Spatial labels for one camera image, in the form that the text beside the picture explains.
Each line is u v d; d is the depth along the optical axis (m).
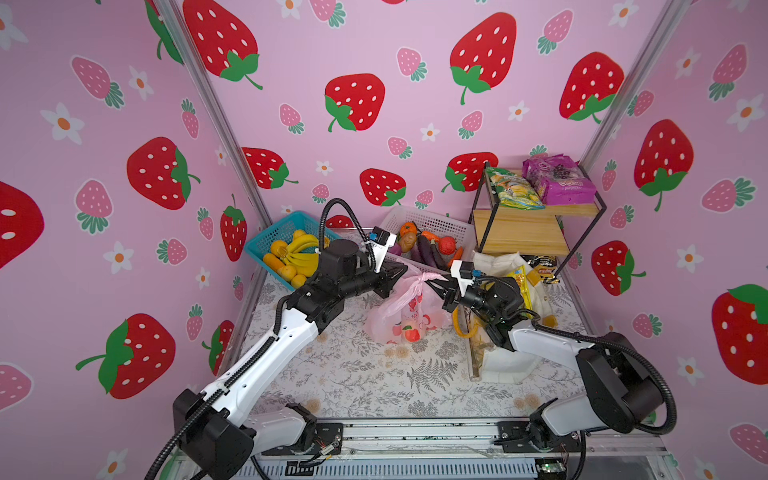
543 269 0.98
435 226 1.15
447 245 1.07
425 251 1.09
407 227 1.15
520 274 0.84
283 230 1.10
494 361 0.74
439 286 0.71
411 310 0.80
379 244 0.60
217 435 0.37
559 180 0.78
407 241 1.11
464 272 0.63
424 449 0.73
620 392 0.44
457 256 1.10
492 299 0.66
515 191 0.78
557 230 0.99
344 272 0.55
